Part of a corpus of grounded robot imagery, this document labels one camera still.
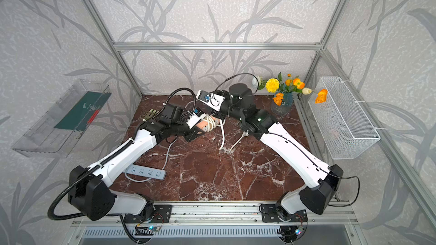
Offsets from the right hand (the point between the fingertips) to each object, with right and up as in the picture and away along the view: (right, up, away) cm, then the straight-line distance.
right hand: (208, 95), depth 65 cm
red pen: (-48, -9, +4) cm, 49 cm away
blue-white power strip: (-32, -37, +17) cm, 51 cm away
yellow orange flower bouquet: (+40, +8, +22) cm, 46 cm away
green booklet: (-54, -9, +3) cm, 55 cm away
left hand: (-5, -15, +14) cm, 21 cm away
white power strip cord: (0, -12, +11) cm, 16 cm away
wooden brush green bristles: (-46, -10, +46) cm, 66 cm away
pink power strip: (-4, -12, +9) cm, 16 cm away
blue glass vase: (+43, -6, +41) cm, 60 cm away
